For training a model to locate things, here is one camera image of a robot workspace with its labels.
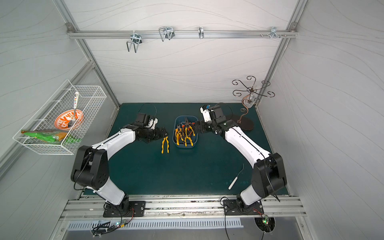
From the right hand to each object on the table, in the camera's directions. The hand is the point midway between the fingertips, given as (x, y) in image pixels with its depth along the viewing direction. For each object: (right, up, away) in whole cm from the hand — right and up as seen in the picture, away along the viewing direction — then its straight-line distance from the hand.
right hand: (199, 124), depth 85 cm
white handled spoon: (-58, +2, -18) cm, 61 cm away
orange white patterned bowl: (-54, +3, -20) cm, 57 cm away
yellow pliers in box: (-8, -2, +13) cm, 16 cm away
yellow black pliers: (-23, -14, +11) cm, 29 cm away
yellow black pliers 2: (-14, -6, +13) cm, 20 cm away
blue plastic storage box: (-6, +3, +20) cm, 21 cm away
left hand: (-21, -7, +5) cm, 23 cm away
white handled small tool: (+20, -31, -3) cm, 37 cm away
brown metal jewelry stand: (+35, +18, +11) cm, 41 cm away
